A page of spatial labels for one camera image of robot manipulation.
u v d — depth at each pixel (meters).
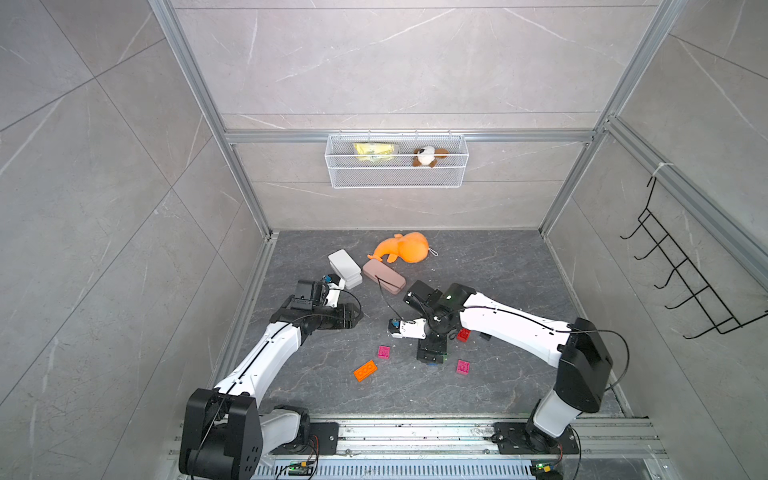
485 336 0.54
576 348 0.49
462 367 0.86
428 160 0.87
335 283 0.77
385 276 1.05
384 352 0.86
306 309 0.66
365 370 0.85
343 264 1.03
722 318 0.59
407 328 0.72
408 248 1.07
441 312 0.57
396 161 0.86
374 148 0.84
